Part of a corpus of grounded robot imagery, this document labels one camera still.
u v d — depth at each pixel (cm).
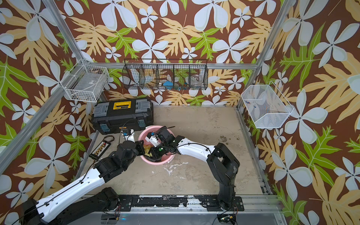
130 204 74
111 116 92
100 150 93
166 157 74
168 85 93
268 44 82
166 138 66
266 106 84
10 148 51
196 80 101
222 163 47
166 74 96
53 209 41
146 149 75
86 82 86
